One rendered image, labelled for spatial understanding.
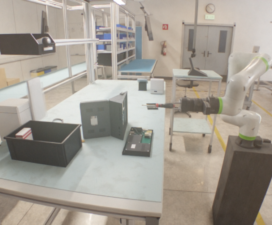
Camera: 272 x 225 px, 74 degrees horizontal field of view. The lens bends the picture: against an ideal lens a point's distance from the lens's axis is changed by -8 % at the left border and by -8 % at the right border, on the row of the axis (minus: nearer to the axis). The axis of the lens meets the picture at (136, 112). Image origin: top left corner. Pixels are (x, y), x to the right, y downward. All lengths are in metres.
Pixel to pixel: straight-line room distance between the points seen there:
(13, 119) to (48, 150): 0.31
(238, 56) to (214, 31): 6.39
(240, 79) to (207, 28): 6.79
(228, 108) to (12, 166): 1.07
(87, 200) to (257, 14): 8.01
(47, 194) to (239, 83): 0.95
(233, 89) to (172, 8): 6.73
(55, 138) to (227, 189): 1.29
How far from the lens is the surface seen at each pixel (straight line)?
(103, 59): 3.92
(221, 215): 1.90
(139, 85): 2.01
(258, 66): 1.26
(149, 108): 1.48
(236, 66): 1.46
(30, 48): 1.01
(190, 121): 3.11
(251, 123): 1.49
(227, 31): 7.93
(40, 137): 1.14
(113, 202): 0.71
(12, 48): 1.08
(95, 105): 1.02
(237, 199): 1.78
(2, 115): 1.16
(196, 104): 1.04
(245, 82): 1.03
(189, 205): 2.11
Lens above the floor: 1.51
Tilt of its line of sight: 21 degrees down
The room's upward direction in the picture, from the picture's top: straight up
